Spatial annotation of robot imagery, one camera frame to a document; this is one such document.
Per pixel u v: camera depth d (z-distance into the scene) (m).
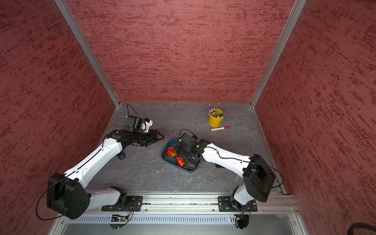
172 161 0.85
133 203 0.75
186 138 0.63
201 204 0.76
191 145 0.63
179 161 0.82
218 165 0.71
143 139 0.69
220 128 1.04
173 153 0.85
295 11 0.73
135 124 0.64
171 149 0.90
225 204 0.74
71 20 0.76
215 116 1.00
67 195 0.39
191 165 0.83
